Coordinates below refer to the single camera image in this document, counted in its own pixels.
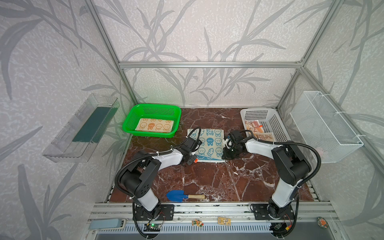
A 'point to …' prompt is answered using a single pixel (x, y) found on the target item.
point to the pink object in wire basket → (320, 150)
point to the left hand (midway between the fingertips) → (190, 149)
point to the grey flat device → (107, 223)
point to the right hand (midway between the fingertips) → (223, 153)
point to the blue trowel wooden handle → (178, 195)
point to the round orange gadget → (322, 222)
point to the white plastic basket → (270, 120)
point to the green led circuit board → (152, 227)
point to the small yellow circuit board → (224, 221)
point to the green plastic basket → (155, 111)
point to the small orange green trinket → (197, 222)
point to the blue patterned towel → (211, 148)
